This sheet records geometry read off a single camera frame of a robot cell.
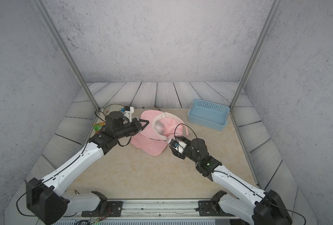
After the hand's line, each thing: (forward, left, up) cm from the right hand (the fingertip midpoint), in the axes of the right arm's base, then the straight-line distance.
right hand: (175, 140), depth 77 cm
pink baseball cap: (+8, +19, -14) cm, 25 cm away
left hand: (+4, +12, +10) cm, 16 cm away
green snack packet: (+21, +57, -15) cm, 62 cm away
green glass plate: (+29, +44, -4) cm, 53 cm away
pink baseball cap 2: (+12, +4, -3) cm, 13 cm away
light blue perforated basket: (+36, -28, -19) cm, 50 cm away
